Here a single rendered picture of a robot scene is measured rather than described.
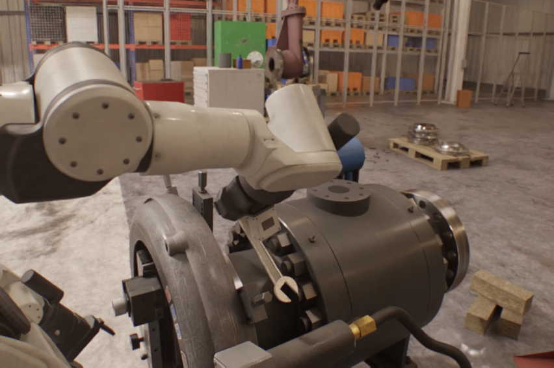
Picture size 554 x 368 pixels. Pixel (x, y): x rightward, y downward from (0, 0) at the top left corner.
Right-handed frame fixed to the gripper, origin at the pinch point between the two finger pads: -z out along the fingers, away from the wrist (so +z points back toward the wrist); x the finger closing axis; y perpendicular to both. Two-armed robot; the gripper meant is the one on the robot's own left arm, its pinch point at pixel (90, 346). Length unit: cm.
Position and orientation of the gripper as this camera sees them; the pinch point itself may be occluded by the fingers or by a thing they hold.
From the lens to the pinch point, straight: 112.0
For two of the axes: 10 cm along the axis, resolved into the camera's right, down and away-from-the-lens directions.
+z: -3.6, -7.1, -6.0
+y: -7.2, -2.0, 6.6
